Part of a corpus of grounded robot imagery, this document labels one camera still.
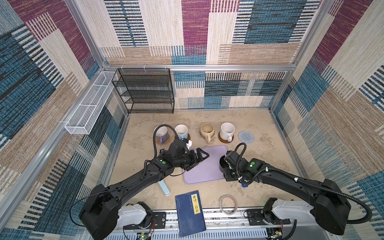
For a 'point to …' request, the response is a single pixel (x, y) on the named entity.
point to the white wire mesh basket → (85, 117)
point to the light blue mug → (181, 131)
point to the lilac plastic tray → (208, 169)
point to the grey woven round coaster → (246, 136)
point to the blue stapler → (244, 185)
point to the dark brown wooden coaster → (188, 137)
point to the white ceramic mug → (227, 131)
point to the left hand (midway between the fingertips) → (205, 157)
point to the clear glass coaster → (203, 139)
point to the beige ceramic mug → (207, 130)
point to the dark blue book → (190, 213)
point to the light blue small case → (164, 188)
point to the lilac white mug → (161, 134)
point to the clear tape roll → (221, 205)
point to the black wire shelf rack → (145, 90)
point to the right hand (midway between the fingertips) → (229, 176)
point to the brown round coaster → (223, 140)
